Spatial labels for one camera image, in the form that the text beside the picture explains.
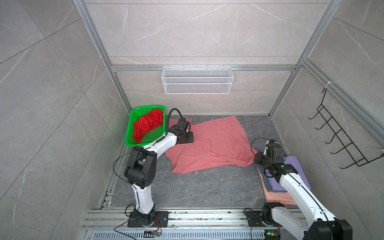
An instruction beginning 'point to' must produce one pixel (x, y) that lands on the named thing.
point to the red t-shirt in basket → (154, 118)
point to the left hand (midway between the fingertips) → (190, 135)
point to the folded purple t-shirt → (293, 161)
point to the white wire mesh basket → (195, 80)
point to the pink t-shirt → (219, 142)
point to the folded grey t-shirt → (266, 179)
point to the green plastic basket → (149, 136)
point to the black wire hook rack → (359, 158)
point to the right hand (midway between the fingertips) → (258, 153)
